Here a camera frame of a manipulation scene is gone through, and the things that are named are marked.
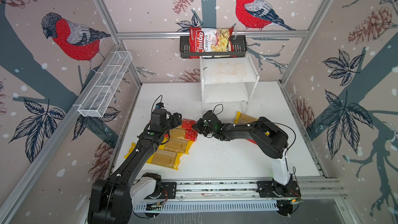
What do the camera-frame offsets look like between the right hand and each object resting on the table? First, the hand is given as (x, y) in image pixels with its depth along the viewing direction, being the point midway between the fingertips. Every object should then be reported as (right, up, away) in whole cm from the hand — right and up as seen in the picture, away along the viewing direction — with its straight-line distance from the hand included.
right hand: (188, 129), depth 90 cm
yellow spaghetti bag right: (+34, +5, +8) cm, 35 cm away
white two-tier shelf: (+21, +28, -13) cm, 37 cm away
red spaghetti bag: (-1, +3, +3) cm, 4 cm away
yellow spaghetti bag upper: (-5, -8, -3) cm, 10 cm away
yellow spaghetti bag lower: (-13, -13, -9) cm, 21 cm away
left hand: (-6, +9, -7) cm, 13 cm away
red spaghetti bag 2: (+2, -3, -1) cm, 4 cm away
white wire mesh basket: (-42, +17, -19) cm, 49 cm away
